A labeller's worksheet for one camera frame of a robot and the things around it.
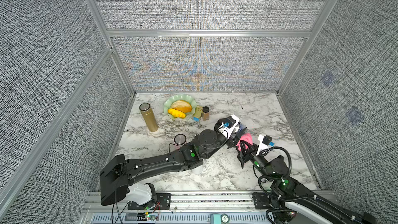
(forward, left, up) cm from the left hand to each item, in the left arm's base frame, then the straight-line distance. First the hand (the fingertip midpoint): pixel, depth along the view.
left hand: (243, 122), depth 62 cm
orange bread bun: (+33, +28, -28) cm, 51 cm away
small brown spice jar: (+25, +12, -25) cm, 37 cm away
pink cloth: (-2, -3, -9) cm, 9 cm away
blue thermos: (-4, +3, +2) cm, 5 cm away
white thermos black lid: (-9, +19, -30) cm, 36 cm away
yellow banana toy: (+27, +31, -29) cm, 50 cm away
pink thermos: (0, +27, -12) cm, 29 cm away
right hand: (-1, -1, -11) cm, 11 cm away
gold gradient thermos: (+18, +45, -23) cm, 54 cm away
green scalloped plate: (+41, +25, -29) cm, 56 cm away
